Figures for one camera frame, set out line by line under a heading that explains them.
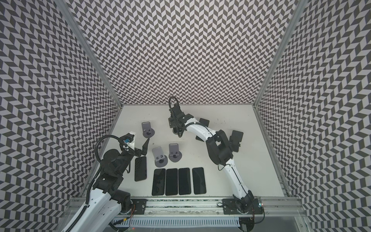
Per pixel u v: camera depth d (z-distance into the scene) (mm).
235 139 885
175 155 863
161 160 829
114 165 549
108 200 529
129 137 600
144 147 677
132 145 622
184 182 812
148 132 961
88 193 503
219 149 579
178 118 742
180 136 704
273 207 754
